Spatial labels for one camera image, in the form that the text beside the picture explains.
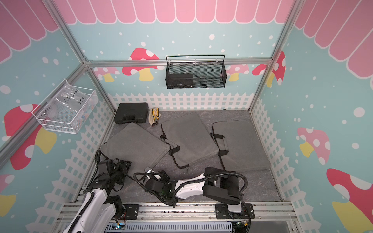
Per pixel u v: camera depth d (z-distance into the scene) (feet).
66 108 2.34
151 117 3.74
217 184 1.62
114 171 2.39
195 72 3.19
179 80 2.78
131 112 3.74
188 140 3.27
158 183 1.98
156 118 3.72
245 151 3.05
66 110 2.38
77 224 1.47
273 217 2.39
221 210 2.47
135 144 3.17
